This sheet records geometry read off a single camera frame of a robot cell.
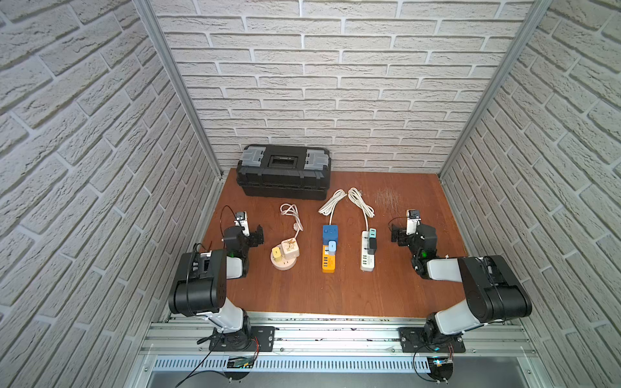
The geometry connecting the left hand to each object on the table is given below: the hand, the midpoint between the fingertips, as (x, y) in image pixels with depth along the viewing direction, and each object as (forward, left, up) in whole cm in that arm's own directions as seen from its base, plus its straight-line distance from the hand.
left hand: (249, 222), depth 94 cm
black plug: (-11, -48, +1) cm, 49 cm away
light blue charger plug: (-12, -33, +1) cm, 35 cm away
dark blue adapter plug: (-6, -32, +2) cm, 33 cm away
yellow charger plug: (-14, -13, +1) cm, 19 cm away
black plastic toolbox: (+18, -13, +11) cm, 25 cm away
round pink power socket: (-16, -14, -4) cm, 22 cm away
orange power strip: (-16, -31, -3) cm, 35 cm away
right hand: (-1, -64, +1) cm, 64 cm away
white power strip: (-15, -46, -2) cm, 49 cm away
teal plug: (-6, -49, +2) cm, 49 cm away
